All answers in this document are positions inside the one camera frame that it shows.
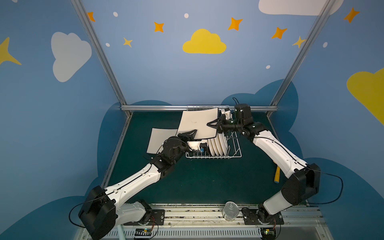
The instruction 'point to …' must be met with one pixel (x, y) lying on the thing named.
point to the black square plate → (204, 149)
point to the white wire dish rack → (233, 147)
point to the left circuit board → (143, 232)
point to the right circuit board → (268, 233)
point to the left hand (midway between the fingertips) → (191, 127)
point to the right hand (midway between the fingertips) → (208, 123)
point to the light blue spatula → (120, 233)
